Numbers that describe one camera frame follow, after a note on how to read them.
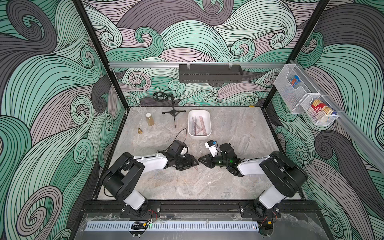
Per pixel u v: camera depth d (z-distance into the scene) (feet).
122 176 1.47
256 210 2.12
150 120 3.67
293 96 2.72
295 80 2.74
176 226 2.29
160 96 3.11
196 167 2.87
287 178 1.50
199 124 3.58
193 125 3.54
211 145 2.62
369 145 1.71
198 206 2.50
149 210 2.35
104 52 2.94
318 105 2.16
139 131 3.40
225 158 2.39
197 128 3.50
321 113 2.12
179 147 2.37
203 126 3.52
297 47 2.81
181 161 2.52
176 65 3.09
